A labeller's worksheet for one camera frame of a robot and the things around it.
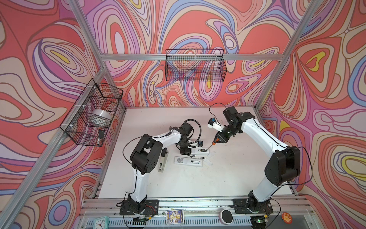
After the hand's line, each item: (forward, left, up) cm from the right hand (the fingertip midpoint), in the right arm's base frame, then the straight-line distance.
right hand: (218, 141), depth 83 cm
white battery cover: (-7, +5, -12) cm, 15 cm away
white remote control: (+1, +9, -12) cm, 15 cm away
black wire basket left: (+3, +67, +21) cm, 70 cm away
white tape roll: (+8, +63, +19) cm, 66 cm away
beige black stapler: (-5, +34, -10) cm, 36 cm away
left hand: (+4, +17, -13) cm, 22 cm away
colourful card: (-35, +26, -11) cm, 45 cm away
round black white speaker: (-36, +2, -8) cm, 37 cm away
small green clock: (-37, +62, -10) cm, 72 cm away
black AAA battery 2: (-4, +10, -13) cm, 17 cm away
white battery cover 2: (-1, +3, -14) cm, 14 cm away
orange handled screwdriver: (-1, +3, 0) cm, 3 cm away
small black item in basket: (-1, +63, +13) cm, 64 cm away
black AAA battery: (-2, +15, -13) cm, 20 cm away
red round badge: (-37, -30, -14) cm, 49 cm away
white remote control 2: (-6, +18, -12) cm, 23 cm away
